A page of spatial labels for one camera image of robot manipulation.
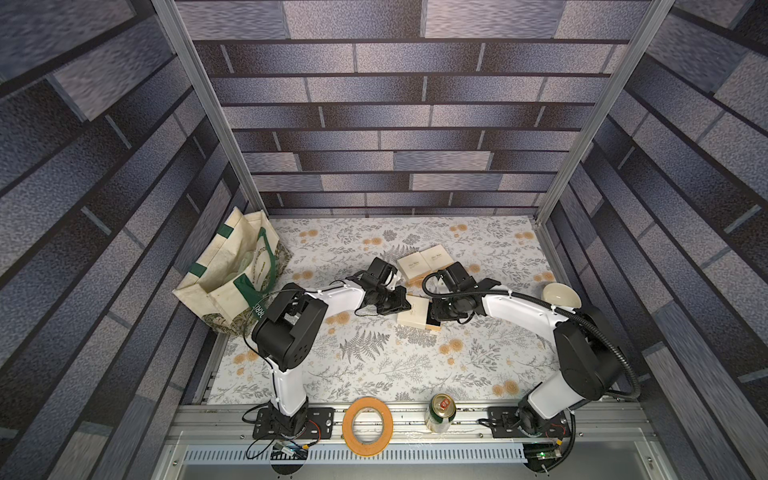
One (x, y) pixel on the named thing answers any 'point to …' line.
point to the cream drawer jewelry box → (420, 314)
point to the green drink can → (442, 411)
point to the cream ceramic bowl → (561, 294)
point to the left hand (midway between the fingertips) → (413, 305)
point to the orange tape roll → (367, 450)
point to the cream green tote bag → (231, 279)
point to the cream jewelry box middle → (413, 266)
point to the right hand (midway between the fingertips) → (432, 311)
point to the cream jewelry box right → (437, 258)
